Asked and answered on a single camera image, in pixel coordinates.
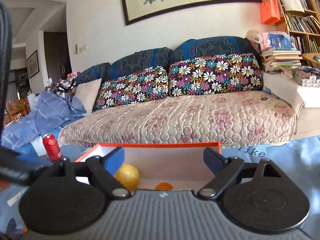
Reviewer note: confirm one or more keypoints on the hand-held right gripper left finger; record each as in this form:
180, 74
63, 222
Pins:
115, 160

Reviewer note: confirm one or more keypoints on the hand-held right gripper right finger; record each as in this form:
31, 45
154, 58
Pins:
212, 159

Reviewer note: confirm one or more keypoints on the yellow pear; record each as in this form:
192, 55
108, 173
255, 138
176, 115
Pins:
127, 176

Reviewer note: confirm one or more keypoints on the orange cardboard box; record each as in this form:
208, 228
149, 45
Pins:
170, 162

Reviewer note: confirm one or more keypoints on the small orange citrus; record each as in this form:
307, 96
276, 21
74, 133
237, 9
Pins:
163, 186

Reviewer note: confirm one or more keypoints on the red soda can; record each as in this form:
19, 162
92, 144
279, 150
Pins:
52, 147

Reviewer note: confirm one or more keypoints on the wooden dining chair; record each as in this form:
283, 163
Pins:
15, 110

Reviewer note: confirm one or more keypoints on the blue checked blanket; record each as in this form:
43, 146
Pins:
45, 115

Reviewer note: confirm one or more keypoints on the white pillow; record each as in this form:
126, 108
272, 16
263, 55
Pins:
87, 95

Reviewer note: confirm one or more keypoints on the floral cushion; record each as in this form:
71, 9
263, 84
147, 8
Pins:
215, 75
132, 87

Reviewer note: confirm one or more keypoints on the light blue tablecloth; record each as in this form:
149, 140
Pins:
287, 155

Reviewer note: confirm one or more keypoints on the patterned clothes pile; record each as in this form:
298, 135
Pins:
63, 85

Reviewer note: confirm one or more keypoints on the white sofa armrest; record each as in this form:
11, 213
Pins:
280, 95

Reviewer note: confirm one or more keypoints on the dark blue sofa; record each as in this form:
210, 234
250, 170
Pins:
140, 60

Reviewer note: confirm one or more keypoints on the small framed picture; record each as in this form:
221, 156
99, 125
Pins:
33, 63

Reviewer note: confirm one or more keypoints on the dark wooden door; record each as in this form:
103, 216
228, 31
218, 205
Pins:
57, 55

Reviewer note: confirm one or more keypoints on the stack of books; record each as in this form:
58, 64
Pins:
280, 60

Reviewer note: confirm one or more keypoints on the blue wrapped pack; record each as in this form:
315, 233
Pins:
277, 41

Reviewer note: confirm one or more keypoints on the rattan chair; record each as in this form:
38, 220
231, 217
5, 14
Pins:
312, 60

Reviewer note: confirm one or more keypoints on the orange paper bag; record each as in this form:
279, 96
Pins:
270, 11

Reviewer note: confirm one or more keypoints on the wooden bookshelf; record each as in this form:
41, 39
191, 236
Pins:
300, 22

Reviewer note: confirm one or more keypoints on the white wall switch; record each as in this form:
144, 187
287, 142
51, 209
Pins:
81, 48

